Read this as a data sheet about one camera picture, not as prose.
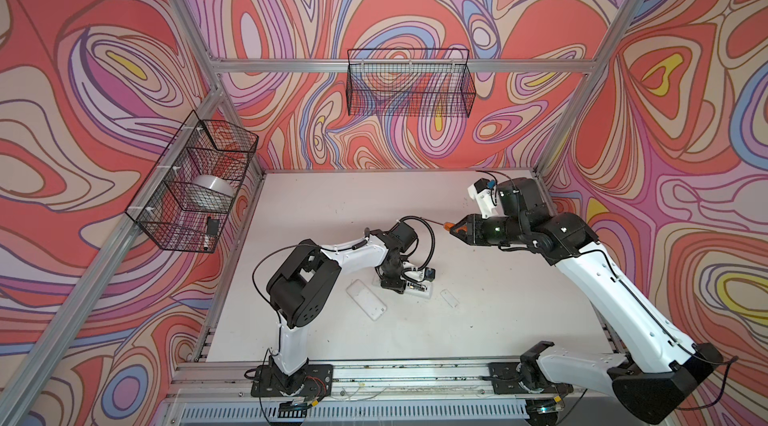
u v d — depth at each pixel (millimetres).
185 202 732
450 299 866
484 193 629
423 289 874
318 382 730
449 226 701
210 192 703
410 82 959
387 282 811
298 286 501
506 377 734
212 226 734
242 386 743
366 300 863
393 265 765
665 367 373
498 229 575
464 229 654
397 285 801
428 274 784
